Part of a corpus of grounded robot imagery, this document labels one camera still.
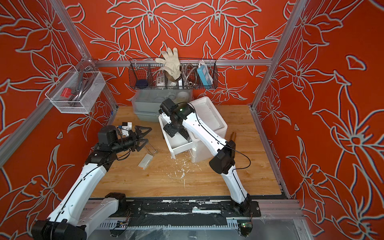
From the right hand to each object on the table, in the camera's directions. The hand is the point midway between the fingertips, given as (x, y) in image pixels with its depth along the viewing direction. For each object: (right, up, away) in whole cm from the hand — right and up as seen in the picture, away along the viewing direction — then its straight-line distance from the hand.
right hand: (170, 128), depth 80 cm
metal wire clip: (-11, -15, +10) cm, 21 cm away
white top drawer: (+4, -8, +1) cm, 9 cm away
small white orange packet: (-16, -21, +8) cm, 27 cm away
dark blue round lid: (-22, +30, +19) cm, 42 cm away
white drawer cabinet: (+20, +9, +3) cm, 22 cm away
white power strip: (-8, +30, +14) cm, 34 cm away
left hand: (-9, -2, -8) cm, 12 cm away
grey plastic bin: (-19, +16, +18) cm, 31 cm away
